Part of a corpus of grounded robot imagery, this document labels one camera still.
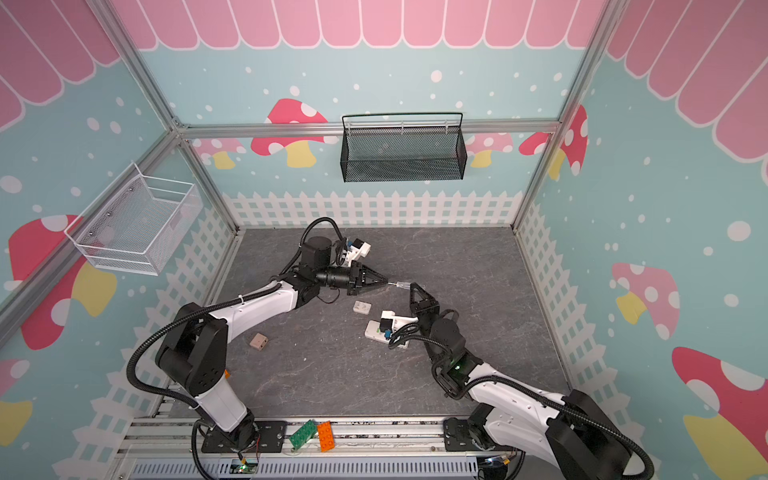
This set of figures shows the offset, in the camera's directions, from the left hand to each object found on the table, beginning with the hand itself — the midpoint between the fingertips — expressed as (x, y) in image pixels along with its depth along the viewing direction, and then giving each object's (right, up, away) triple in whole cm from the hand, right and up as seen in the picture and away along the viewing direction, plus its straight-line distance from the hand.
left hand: (385, 288), depth 77 cm
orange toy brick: (-15, -37, -3) cm, 40 cm away
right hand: (+9, +2, -1) cm, 10 cm away
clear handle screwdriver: (+4, +1, 0) cm, 4 cm away
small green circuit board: (-34, -43, -4) cm, 55 cm away
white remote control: (-4, -15, +15) cm, 22 cm away
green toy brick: (-20, -36, -3) cm, 42 cm away
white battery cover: (-8, -8, +20) cm, 23 cm away
